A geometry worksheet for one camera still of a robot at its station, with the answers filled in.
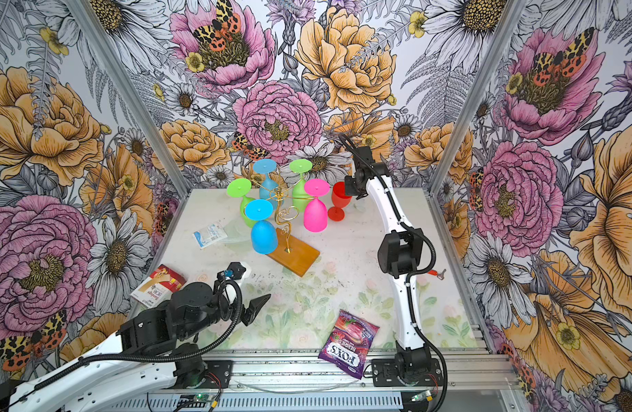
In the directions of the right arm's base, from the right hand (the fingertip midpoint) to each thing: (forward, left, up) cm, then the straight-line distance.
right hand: (352, 193), depth 99 cm
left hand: (-40, +30, +4) cm, 50 cm away
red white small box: (-30, +67, -11) cm, 74 cm away
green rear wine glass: (-10, +19, +9) cm, 23 cm away
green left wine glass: (-13, +36, +17) cm, 41 cm away
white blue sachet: (-7, +57, -14) cm, 60 cm away
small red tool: (-27, -30, -17) cm, 44 cm away
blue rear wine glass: (-6, +29, +10) cm, 31 cm away
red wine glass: (0, +4, -4) cm, 6 cm away
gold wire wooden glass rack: (-16, +24, -14) cm, 32 cm away
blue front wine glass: (-24, +29, +8) cm, 38 cm away
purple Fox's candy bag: (-49, +5, -14) cm, 51 cm away
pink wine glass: (-17, +14, +9) cm, 24 cm away
